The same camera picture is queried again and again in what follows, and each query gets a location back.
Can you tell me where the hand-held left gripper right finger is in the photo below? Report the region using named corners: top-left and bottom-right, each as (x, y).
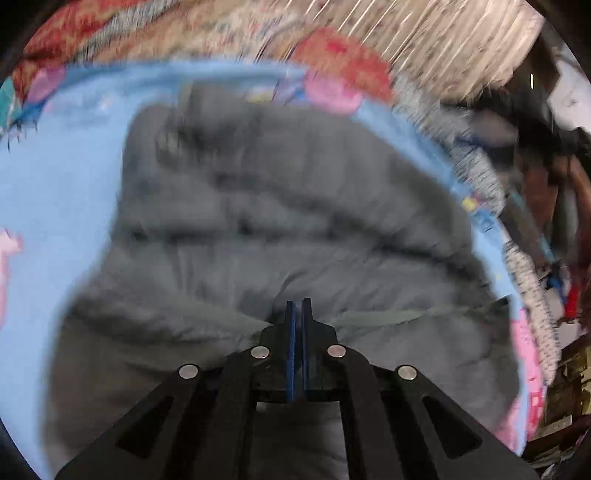
top-left (299, 298), bottom-right (542, 480)

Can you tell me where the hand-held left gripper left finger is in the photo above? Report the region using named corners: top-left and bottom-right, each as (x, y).
top-left (53, 300), bottom-right (297, 480)

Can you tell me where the grey puffer jacket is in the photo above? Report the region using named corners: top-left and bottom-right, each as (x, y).
top-left (41, 80), bottom-right (525, 480)

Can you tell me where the white black dotted cloth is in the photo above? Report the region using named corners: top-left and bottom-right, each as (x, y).
top-left (392, 74), bottom-right (561, 384)

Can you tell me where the blue pig printed blanket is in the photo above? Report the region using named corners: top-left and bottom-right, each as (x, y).
top-left (0, 60), bottom-right (548, 455)

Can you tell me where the beige striped curtain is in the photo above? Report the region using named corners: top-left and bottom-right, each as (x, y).
top-left (286, 0), bottom-right (546, 97)

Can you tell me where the red floral cloth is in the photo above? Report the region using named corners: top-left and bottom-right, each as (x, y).
top-left (11, 0), bottom-right (398, 104)

